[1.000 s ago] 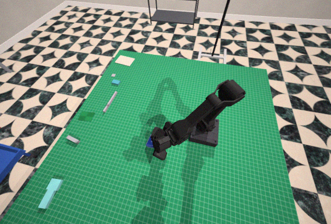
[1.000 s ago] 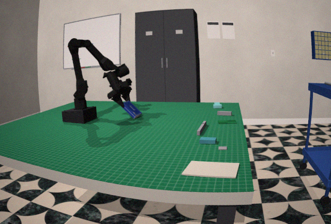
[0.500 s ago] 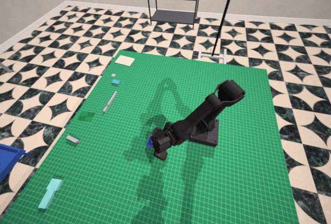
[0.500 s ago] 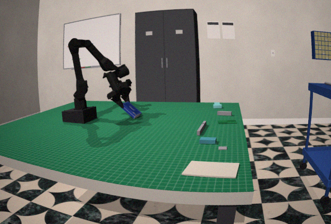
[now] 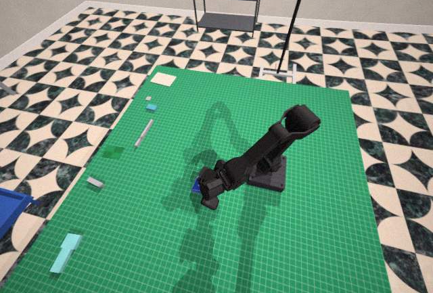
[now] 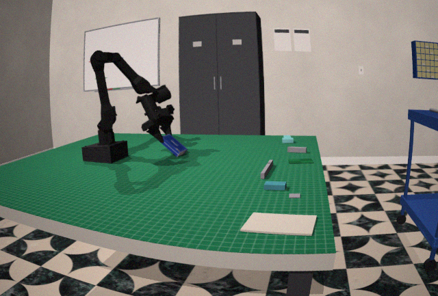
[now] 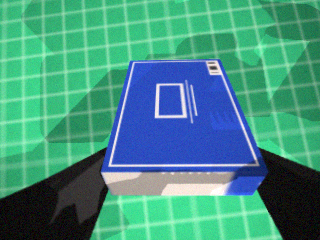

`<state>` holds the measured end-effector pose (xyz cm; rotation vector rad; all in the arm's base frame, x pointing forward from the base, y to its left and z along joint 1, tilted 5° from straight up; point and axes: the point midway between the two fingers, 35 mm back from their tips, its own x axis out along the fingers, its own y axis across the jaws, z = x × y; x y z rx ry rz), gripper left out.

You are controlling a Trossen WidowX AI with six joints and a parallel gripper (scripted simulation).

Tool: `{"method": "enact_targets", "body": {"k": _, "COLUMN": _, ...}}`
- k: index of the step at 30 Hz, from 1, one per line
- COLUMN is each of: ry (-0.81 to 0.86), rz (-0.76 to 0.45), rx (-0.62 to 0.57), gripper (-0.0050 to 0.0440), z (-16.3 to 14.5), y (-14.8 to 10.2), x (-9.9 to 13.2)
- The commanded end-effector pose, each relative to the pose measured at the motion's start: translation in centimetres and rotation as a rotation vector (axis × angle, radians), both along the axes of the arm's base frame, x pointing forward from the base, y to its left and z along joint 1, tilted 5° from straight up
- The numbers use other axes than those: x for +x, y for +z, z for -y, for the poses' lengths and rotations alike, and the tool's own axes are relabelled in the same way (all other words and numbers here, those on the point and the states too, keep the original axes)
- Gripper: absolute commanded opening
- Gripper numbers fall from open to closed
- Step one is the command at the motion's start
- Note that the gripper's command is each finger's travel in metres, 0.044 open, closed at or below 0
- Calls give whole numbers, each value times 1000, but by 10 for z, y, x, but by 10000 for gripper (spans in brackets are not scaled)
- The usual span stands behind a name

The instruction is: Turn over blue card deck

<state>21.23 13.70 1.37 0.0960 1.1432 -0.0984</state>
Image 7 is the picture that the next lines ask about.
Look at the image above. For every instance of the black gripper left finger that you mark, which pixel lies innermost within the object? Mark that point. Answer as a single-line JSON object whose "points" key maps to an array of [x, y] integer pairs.
{"points": [[63, 206]]}

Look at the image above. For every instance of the blue boxed card deck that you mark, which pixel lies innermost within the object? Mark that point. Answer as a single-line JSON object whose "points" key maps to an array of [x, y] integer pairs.
{"points": [[179, 130]]}

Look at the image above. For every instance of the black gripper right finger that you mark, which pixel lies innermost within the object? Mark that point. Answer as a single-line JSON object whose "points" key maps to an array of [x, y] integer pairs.
{"points": [[291, 194]]}

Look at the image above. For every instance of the green cutting mat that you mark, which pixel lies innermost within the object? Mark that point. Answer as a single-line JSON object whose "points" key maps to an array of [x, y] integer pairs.
{"points": [[63, 64]]}

